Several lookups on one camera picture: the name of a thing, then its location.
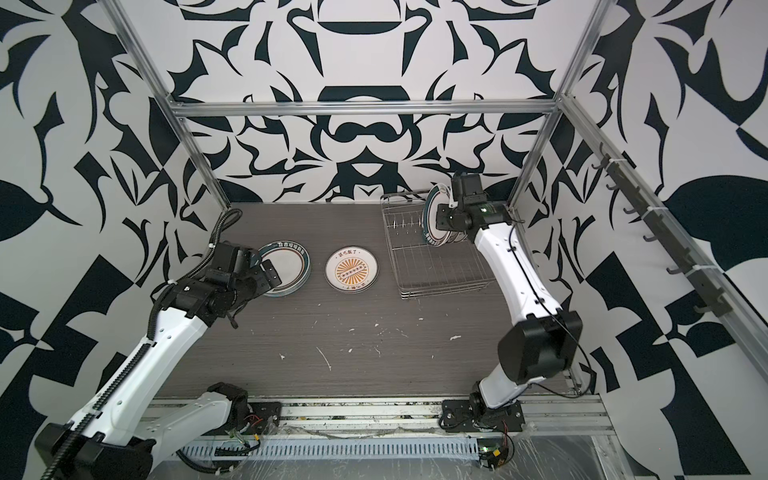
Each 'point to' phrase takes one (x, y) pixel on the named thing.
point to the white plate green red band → (291, 263)
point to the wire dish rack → (421, 269)
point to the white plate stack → (439, 195)
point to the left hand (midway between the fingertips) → (262, 274)
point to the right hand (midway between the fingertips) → (449, 211)
